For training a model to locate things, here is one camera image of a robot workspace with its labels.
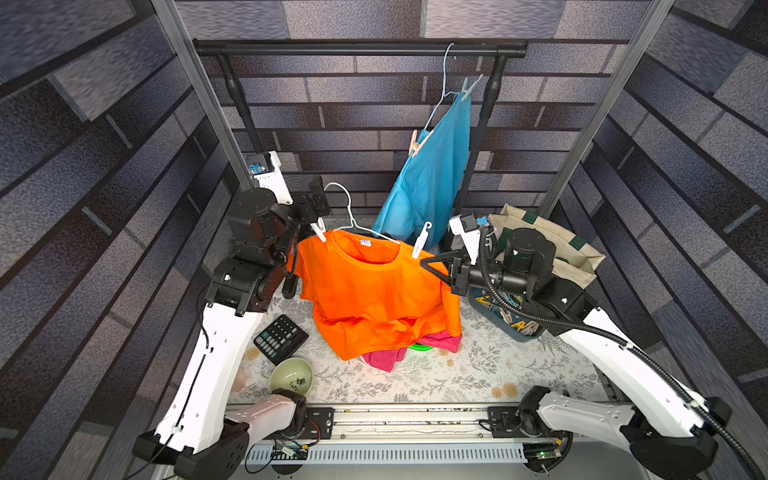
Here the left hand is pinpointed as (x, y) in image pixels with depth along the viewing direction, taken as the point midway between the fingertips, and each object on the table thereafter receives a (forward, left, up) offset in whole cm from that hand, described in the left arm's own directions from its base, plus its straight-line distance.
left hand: (301, 177), depth 57 cm
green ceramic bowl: (-23, +8, -48) cm, 54 cm away
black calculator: (-14, +14, -48) cm, 52 cm away
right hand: (-12, -24, -12) cm, 29 cm away
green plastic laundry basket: (-18, -26, -42) cm, 52 cm away
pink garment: (-20, -17, -47) cm, 54 cm away
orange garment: (-11, -13, -25) cm, 30 cm away
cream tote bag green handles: (+6, -73, -35) cm, 81 cm away
